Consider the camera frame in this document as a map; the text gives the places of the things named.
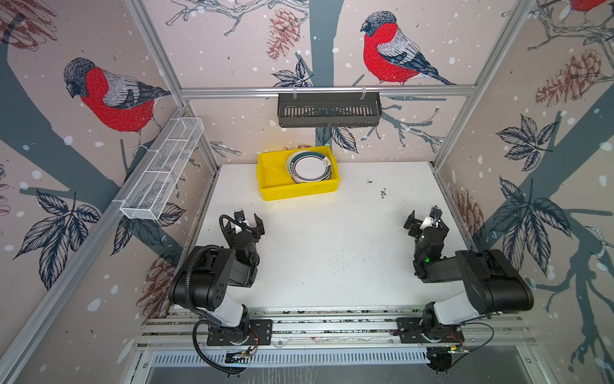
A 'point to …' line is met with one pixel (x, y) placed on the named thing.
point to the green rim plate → (308, 166)
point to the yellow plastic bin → (275, 182)
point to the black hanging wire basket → (312, 111)
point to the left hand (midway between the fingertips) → (241, 217)
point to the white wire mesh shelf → (161, 169)
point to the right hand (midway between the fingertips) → (426, 217)
